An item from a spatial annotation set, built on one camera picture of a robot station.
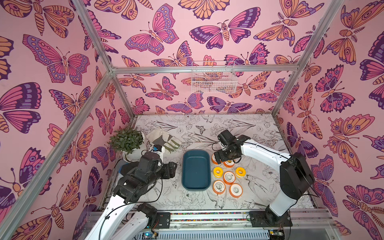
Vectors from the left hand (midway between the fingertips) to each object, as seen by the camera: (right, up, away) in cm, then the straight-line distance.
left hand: (172, 163), depth 72 cm
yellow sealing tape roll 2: (+38, -9, +17) cm, 43 cm away
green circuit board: (-11, -34, -1) cm, 36 cm away
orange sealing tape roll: (+31, -4, +17) cm, 36 cm away
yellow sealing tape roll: (+24, -9, +16) cm, 31 cm away
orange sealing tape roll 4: (+34, -18, +11) cm, 40 cm away
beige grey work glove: (-14, +11, +34) cm, 39 cm away
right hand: (+26, -1, +16) cm, 30 cm away
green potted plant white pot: (-25, +10, +10) cm, 28 cm away
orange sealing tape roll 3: (+24, -16, +12) cm, 32 cm away
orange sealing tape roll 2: (+31, -12, +15) cm, 36 cm away
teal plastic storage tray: (+12, -7, +15) cm, 21 cm away
